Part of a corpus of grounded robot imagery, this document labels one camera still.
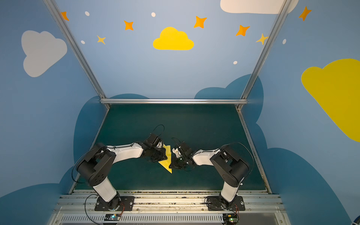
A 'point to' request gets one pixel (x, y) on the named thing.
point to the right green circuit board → (229, 218)
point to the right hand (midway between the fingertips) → (169, 166)
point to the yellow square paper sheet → (166, 163)
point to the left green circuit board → (112, 217)
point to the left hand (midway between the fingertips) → (168, 158)
